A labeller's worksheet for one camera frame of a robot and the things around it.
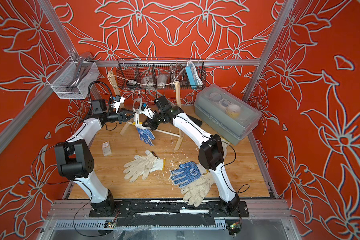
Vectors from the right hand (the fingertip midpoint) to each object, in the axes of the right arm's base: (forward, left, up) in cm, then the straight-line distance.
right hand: (140, 123), depth 80 cm
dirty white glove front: (-29, -30, -23) cm, 48 cm away
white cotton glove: (-15, 0, -22) cm, 27 cm away
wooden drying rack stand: (+5, -22, -15) cm, 27 cm away
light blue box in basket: (+28, -31, +10) cm, 42 cm away
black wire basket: (+37, -9, +8) cm, 39 cm away
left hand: (+6, +4, +2) cm, 7 cm away
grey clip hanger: (+1, 0, +10) cm, 10 cm away
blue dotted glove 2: (-19, -26, -21) cm, 39 cm away
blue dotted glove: (-2, -2, -9) cm, 9 cm away
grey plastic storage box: (+10, -51, -4) cm, 52 cm away
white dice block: (+31, -1, +7) cm, 32 cm away
